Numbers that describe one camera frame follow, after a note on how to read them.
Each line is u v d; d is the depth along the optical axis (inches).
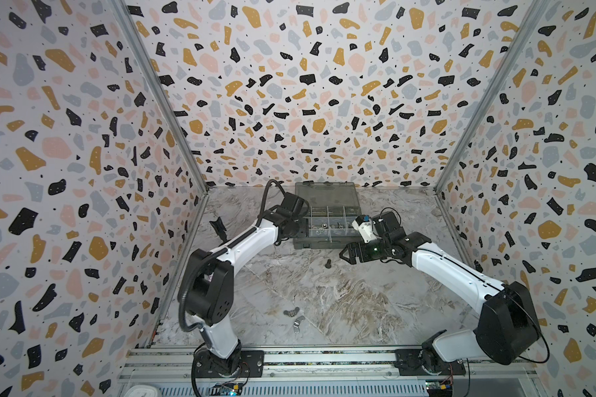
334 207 51.2
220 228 32.4
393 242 25.5
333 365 29.5
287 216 27.5
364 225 30.3
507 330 16.6
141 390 26.6
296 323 31.9
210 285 18.2
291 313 32.9
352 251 29.4
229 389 27.6
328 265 37.3
